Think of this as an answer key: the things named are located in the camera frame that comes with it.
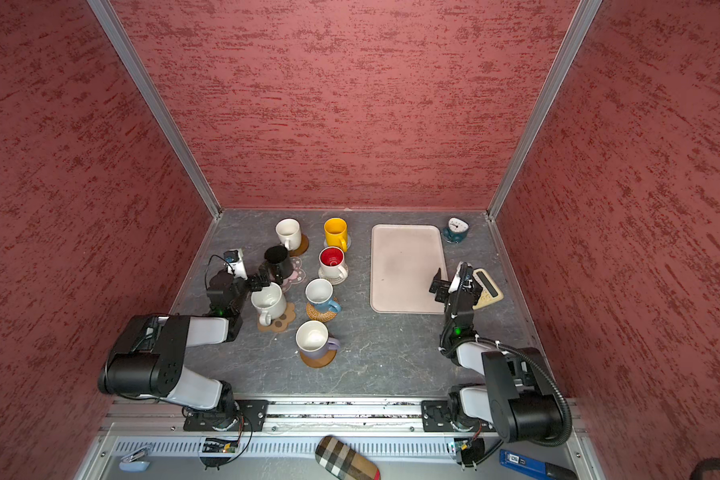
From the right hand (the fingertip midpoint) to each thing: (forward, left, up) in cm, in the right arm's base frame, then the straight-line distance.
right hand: (451, 276), depth 89 cm
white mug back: (-15, +42, -9) cm, 45 cm away
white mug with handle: (+22, +54, -2) cm, 58 cm away
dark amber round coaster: (+21, +49, -8) cm, 53 cm away
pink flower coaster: (+8, +50, -10) cm, 52 cm away
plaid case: (-44, +32, -7) cm, 55 cm away
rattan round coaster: (-6, +42, -11) cm, 44 cm away
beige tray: (+15, +12, -13) cm, 23 cm away
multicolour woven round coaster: (+7, +36, -8) cm, 37 cm away
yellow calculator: (-1, -15, -9) cm, 17 cm away
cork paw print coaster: (-9, +53, -10) cm, 54 cm away
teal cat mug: (+25, -9, -7) cm, 27 cm away
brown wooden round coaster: (-21, +40, -10) cm, 46 cm away
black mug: (+13, +56, -5) cm, 58 cm away
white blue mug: (-1, +41, -6) cm, 41 cm away
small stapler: (-42, +81, -8) cm, 91 cm away
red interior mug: (+13, +38, -8) cm, 41 cm away
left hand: (+7, +62, -1) cm, 62 cm away
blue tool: (-47, -12, -7) cm, 49 cm away
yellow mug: (+21, +36, -2) cm, 42 cm away
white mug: (-3, +56, -8) cm, 57 cm away
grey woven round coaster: (+22, +32, -9) cm, 41 cm away
